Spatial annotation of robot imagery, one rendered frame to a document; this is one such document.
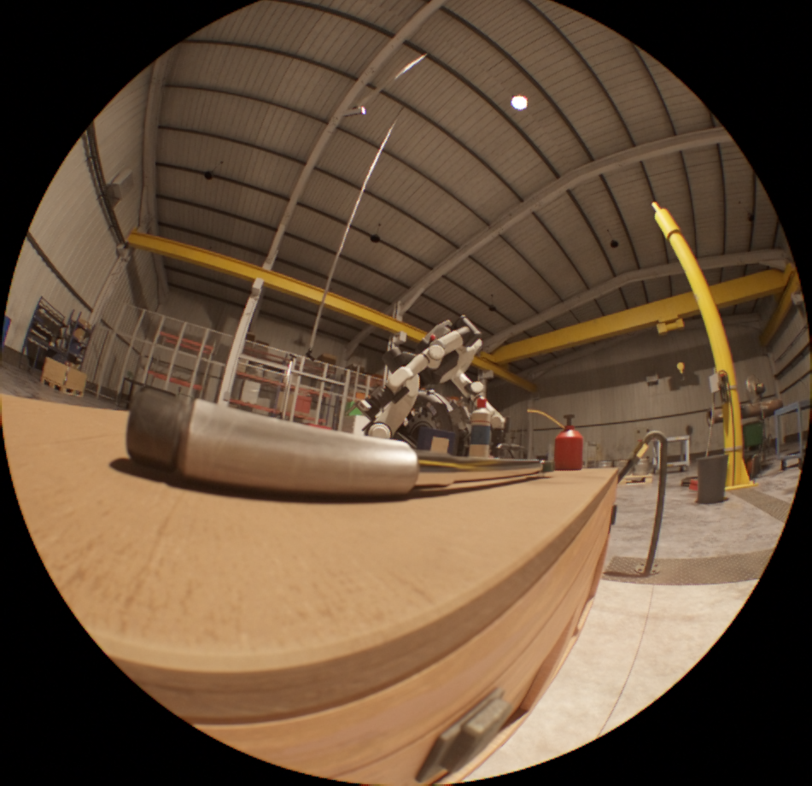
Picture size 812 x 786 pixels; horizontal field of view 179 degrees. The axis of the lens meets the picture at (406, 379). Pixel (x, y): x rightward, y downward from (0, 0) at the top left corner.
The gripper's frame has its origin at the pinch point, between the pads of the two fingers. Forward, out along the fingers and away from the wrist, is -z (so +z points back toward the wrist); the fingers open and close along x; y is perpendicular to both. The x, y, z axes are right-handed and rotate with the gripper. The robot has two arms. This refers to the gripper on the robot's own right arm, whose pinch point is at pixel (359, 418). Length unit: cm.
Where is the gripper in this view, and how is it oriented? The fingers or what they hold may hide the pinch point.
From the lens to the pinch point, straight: 118.0
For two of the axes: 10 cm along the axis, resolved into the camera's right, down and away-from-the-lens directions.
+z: 6.9, -6.2, 3.7
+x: 7.2, 6.5, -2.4
